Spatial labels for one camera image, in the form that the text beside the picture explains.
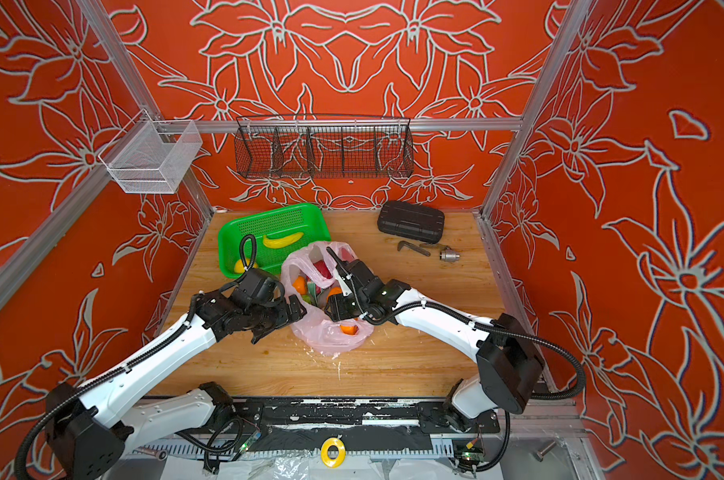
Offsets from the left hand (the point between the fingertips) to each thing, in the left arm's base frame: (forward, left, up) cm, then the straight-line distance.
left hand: (296, 315), depth 77 cm
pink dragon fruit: (+11, -6, +7) cm, 14 cm away
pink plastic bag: (+10, -2, +7) cm, 12 cm away
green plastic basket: (+43, +5, -8) cm, 44 cm away
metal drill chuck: (+30, -46, -9) cm, 55 cm away
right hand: (+3, -8, -1) cm, 8 cm away
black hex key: (+34, -38, -13) cm, 52 cm away
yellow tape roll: (-29, -11, -13) cm, 33 cm away
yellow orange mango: (+18, +24, -6) cm, 31 cm away
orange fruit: (0, -14, -9) cm, 16 cm away
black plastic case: (+44, -34, -8) cm, 56 cm away
